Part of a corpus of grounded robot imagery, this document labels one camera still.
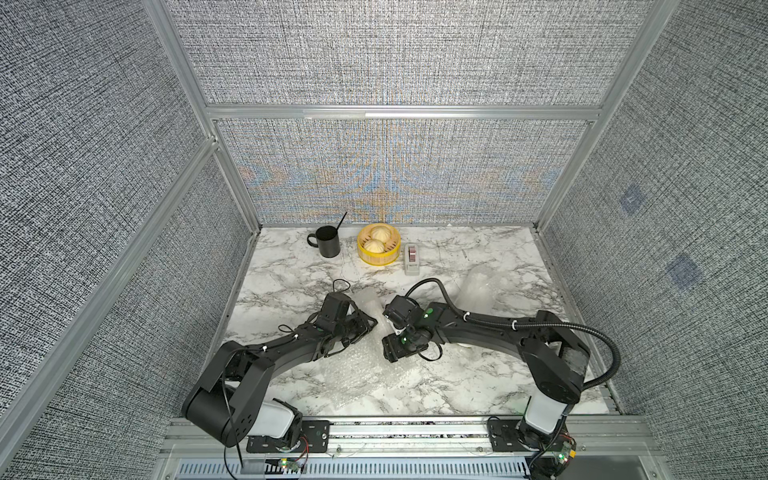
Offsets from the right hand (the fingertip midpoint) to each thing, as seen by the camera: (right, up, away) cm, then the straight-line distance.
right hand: (391, 345), depth 84 cm
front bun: (-5, +28, +22) cm, 36 cm away
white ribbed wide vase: (+27, +15, +9) cm, 32 cm away
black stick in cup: (-18, +39, +31) cm, 53 cm away
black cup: (-22, +30, +22) cm, 44 cm away
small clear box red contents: (+8, +24, +23) cm, 34 cm away
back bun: (-3, +33, +26) cm, 42 cm away
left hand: (-3, +5, +4) cm, 7 cm away
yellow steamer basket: (0, +26, +22) cm, 34 cm away
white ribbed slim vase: (-5, +11, +9) cm, 15 cm away
